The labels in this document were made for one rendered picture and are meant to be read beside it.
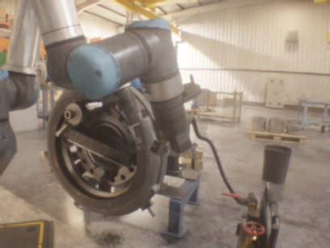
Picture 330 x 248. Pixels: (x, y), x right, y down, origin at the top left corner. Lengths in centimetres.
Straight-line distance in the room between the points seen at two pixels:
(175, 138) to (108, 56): 26
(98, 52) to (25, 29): 69
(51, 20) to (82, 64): 15
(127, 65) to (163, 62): 9
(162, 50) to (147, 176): 72
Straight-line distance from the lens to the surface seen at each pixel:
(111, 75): 36
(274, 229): 76
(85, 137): 117
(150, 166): 103
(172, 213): 150
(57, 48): 48
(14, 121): 500
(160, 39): 44
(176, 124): 50
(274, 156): 251
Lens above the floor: 94
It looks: 9 degrees down
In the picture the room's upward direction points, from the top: 3 degrees clockwise
